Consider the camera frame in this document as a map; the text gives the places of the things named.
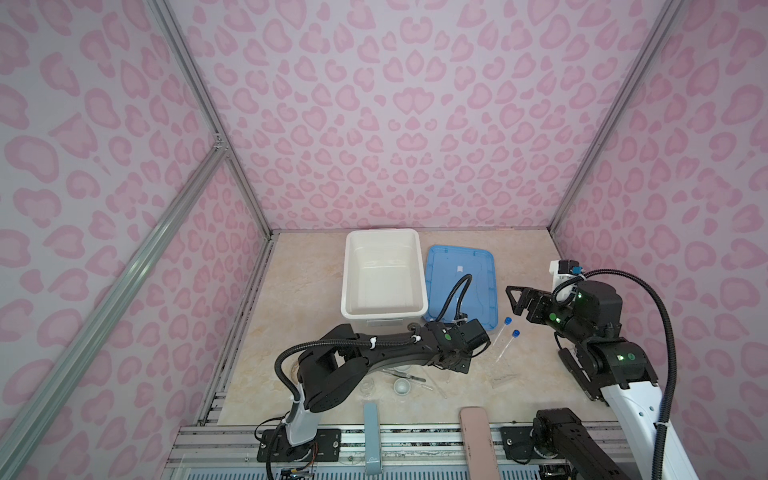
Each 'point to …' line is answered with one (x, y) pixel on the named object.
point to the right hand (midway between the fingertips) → (522, 289)
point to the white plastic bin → (383, 289)
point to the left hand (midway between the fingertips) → (465, 357)
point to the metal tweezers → (404, 375)
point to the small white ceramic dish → (402, 386)
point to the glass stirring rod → (436, 386)
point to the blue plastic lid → (446, 268)
